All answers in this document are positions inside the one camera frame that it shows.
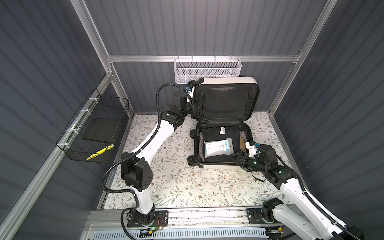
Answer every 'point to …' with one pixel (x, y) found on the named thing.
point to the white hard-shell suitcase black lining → (225, 107)
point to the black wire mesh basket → (71, 144)
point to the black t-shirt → (209, 134)
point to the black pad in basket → (101, 130)
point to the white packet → (219, 147)
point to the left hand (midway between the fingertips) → (194, 100)
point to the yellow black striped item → (110, 146)
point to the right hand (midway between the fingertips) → (233, 159)
